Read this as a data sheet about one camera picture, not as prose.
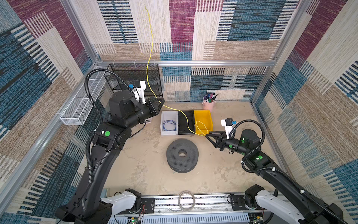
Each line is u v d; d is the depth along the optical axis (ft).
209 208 2.39
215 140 2.20
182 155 2.98
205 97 3.56
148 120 3.53
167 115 3.39
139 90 1.67
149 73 3.34
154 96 1.85
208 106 3.57
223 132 2.10
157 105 1.86
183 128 3.78
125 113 1.37
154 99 1.63
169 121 3.45
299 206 1.41
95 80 2.87
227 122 2.06
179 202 2.44
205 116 3.57
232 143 2.04
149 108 1.64
